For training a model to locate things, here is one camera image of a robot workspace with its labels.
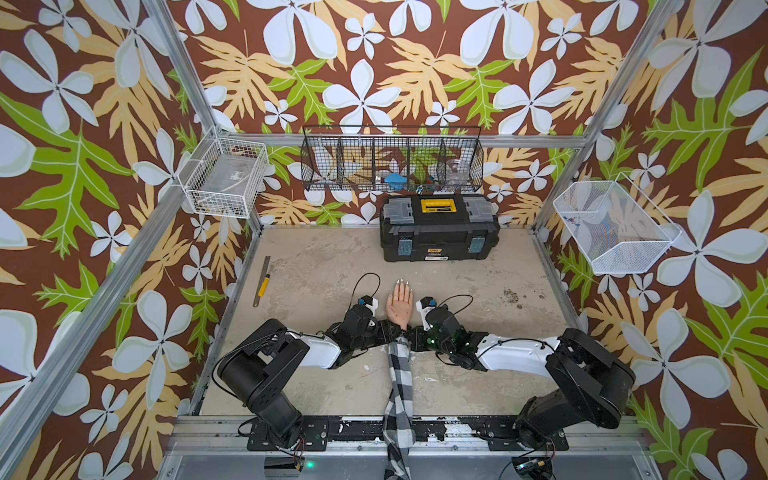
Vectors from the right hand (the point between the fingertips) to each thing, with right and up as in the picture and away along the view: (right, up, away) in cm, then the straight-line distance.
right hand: (401, 335), depth 88 cm
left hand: (-1, +2, +2) cm, 3 cm away
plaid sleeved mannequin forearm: (-2, -18, -19) cm, 26 cm away
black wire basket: (0, +56, +9) cm, 57 cm away
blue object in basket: (-1, +49, +8) cm, 49 cm away
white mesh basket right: (+60, +32, -6) cm, 68 cm away
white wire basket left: (-52, +47, -1) cm, 70 cm away
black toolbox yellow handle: (+13, +33, +10) cm, 37 cm away
